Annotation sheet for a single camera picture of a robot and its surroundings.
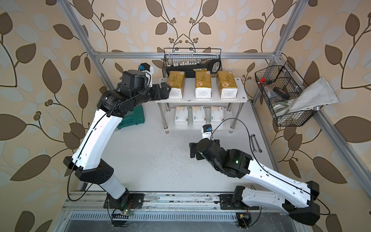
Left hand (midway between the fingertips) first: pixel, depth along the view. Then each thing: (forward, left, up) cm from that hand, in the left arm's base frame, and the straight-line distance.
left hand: (164, 87), depth 63 cm
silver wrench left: (-7, -54, -45) cm, 71 cm away
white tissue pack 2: (+11, -18, -34) cm, 40 cm away
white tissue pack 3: (+13, -30, -33) cm, 47 cm away
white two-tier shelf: (+15, -11, -36) cm, 41 cm away
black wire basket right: (+19, -65, -12) cm, 69 cm away
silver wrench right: (-9, -57, -44) cm, 72 cm away
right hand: (-17, -15, -21) cm, 31 cm away
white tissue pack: (+10, -6, -34) cm, 36 cm away
